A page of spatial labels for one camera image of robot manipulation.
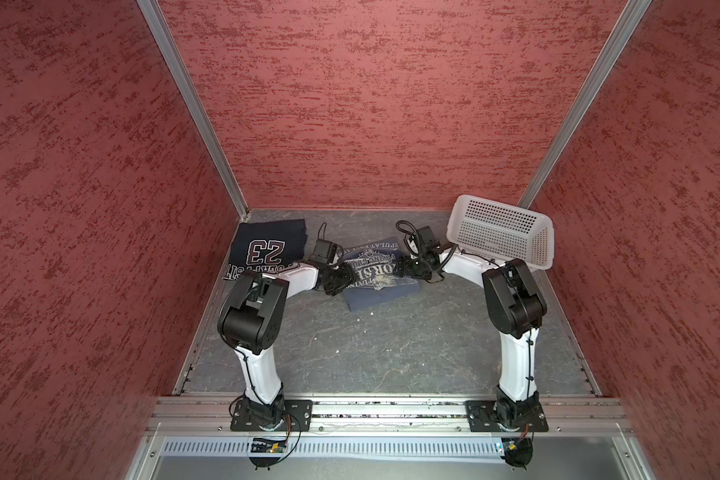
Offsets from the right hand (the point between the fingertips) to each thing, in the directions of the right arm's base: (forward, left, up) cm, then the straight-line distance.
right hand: (401, 277), depth 100 cm
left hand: (-3, +16, +1) cm, 16 cm away
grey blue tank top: (-2, +9, +2) cm, 9 cm away
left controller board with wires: (-46, +38, -4) cm, 60 cm away
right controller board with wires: (-49, -23, -2) cm, 54 cm away
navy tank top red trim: (+14, +48, +2) cm, 50 cm away
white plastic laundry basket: (+20, -42, -1) cm, 46 cm away
